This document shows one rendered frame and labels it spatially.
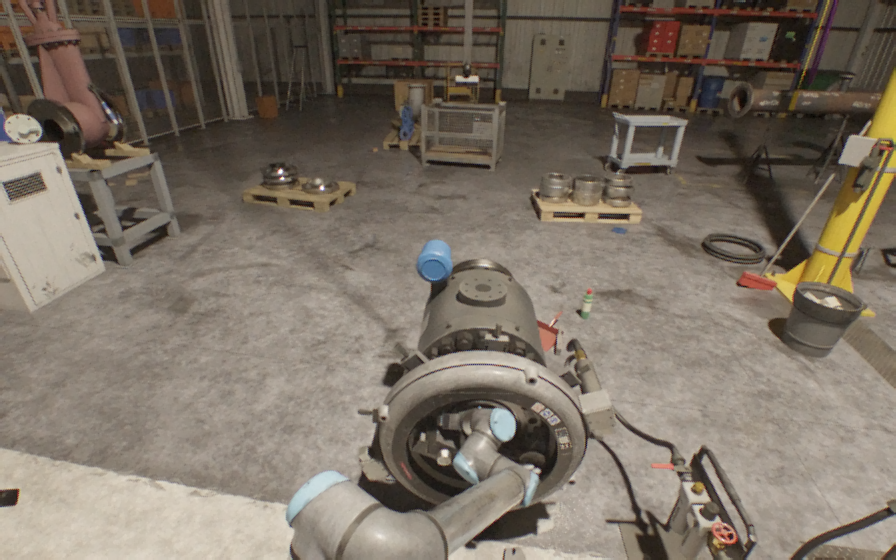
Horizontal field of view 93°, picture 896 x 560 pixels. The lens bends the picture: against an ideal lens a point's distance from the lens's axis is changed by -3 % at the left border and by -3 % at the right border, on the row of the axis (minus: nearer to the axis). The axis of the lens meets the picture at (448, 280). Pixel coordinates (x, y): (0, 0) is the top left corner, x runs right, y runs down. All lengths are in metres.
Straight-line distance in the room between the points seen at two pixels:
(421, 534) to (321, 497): 0.18
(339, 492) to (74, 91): 4.70
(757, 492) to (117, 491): 3.08
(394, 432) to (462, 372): 0.35
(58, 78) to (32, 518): 3.60
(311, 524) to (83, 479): 2.16
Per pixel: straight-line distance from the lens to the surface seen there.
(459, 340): 1.75
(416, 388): 1.49
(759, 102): 8.10
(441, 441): 1.53
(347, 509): 0.82
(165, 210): 5.37
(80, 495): 2.84
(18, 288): 4.60
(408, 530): 0.81
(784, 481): 2.91
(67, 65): 5.17
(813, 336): 3.89
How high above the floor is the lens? 1.89
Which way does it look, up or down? 29 degrees down
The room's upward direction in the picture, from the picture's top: 1 degrees clockwise
